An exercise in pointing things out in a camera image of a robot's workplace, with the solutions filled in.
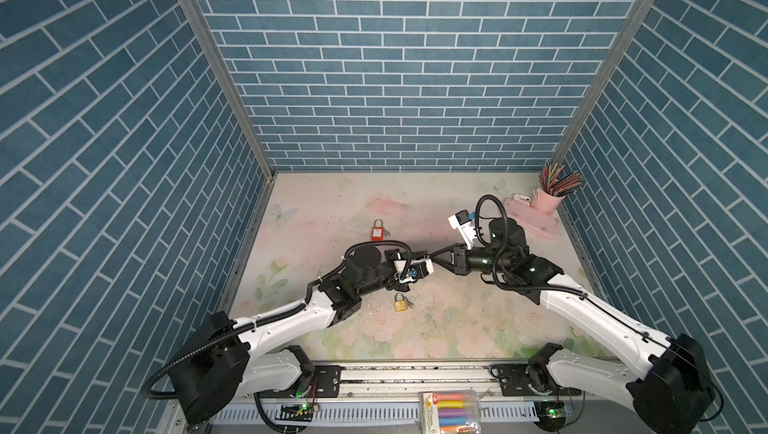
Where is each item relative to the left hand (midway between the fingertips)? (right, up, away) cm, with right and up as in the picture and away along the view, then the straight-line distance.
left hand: (425, 256), depth 74 cm
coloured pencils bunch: (+49, +21, +30) cm, 61 cm away
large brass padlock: (-6, -17, +12) cm, 22 cm away
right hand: (+1, +1, -2) cm, 2 cm away
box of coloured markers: (+5, -35, -6) cm, 36 cm away
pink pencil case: (+42, +6, +28) cm, 51 cm away
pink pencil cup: (+45, +13, +30) cm, 56 cm away
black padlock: (-2, 0, -14) cm, 15 cm away
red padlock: (-14, +3, +27) cm, 31 cm away
